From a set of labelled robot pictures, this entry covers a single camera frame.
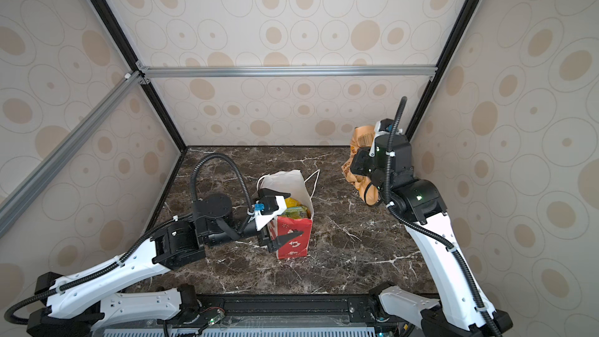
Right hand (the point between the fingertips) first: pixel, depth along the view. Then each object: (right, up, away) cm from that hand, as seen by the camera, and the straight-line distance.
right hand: (359, 149), depth 64 cm
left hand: (-17, -16, -10) cm, 25 cm away
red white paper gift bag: (-20, -10, +21) cm, 30 cm away
